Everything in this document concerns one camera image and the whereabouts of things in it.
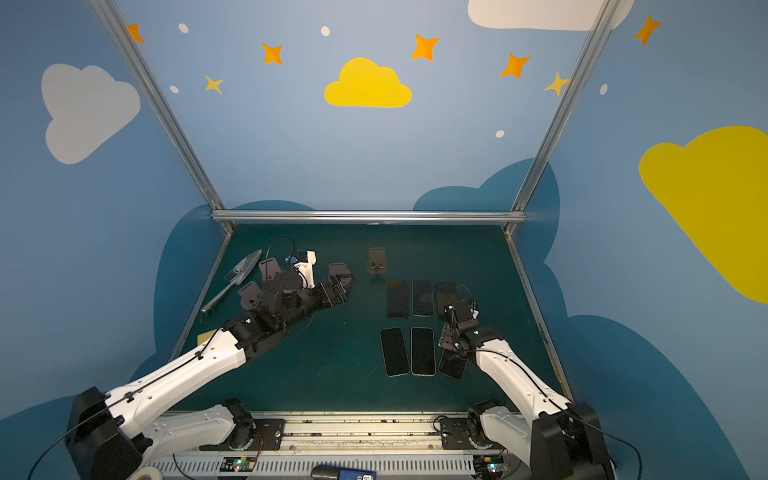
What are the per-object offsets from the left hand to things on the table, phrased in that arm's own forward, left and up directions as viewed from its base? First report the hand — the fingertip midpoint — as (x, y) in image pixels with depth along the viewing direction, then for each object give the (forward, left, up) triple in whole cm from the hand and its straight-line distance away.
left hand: (349, 281), depth 73 cm
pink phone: (-12, -29, -24) cm, 39 cm away
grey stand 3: (+19, +31, -20) cm, 42 cm away
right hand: (-4, -31, -21) cm, 38 cm away
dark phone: (+13, -30, -26) cm, 42 cm away
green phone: (-9, -12, -24) cm, 28 cm away
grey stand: (+23, -6, -23) cm, 33 cm away
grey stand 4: (+9, +35, -22) cm, 42 cm away
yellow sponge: (-5, +47, -26) cm, 54 cm away
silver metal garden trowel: (+18, +43, -23) cm, 52 cm away
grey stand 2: (+16, +6, -16) cm, 24 cm away
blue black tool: (-37, +2, -21) cm, 43 cm away
